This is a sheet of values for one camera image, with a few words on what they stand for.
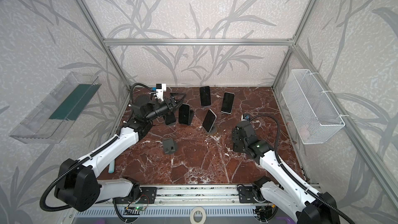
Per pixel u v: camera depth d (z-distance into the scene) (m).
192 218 0.68
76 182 0.40
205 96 1.06
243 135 0.62
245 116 0.72
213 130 0.94
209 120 0.88
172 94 0.65
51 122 0.64
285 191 0.46
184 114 1.01
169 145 0.85
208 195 0.75
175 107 0.64
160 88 0.70
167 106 0.65
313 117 0.62
